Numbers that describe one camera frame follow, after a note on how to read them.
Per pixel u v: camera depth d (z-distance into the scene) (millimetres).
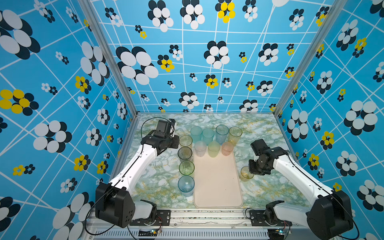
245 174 866
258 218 727
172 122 746
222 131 918
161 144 567
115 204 394
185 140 1006
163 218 736
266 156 586
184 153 848
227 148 978
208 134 950
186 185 841
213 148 911
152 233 705
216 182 847
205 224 724
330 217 393
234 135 988
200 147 946
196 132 992
